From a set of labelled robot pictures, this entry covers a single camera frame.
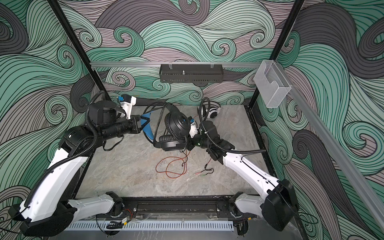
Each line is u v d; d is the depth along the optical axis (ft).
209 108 3.51
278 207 1.24
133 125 1.68
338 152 1.67
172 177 2.76
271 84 2.61
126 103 1.70
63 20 2.45
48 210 1.22
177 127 1.51
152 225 2.29
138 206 2.44
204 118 3.55
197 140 2.05
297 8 2.35
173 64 3.04
